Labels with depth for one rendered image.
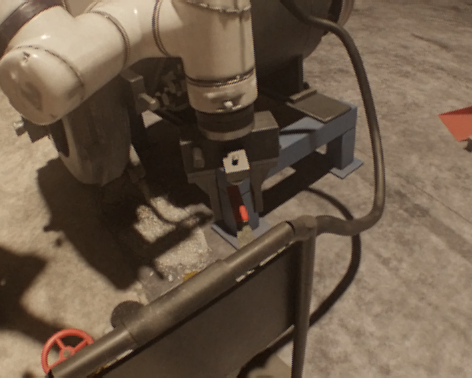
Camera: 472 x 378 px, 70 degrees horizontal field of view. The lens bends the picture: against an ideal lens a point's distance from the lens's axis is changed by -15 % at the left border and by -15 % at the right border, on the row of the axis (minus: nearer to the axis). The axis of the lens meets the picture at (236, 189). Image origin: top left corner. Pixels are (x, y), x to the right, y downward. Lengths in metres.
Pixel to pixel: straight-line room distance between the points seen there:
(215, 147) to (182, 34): 0.16
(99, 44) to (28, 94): 0.09
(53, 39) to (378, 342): 0.92
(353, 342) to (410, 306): 0.20
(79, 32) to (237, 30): 0.17
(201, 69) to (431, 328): 0.86
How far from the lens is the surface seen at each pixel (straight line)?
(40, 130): 1.16
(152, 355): 0.46
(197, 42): 0.44
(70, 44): 0.39
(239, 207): 0.59
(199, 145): 0.51
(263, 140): 0.52
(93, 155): 0.85
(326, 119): 1.26
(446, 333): 1.08
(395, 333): 1.04
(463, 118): 2.02
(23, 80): 0.38
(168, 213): 1.34
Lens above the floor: 0.87
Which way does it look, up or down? 39 degrees down
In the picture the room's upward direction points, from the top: 7 degrees counter-clockwise
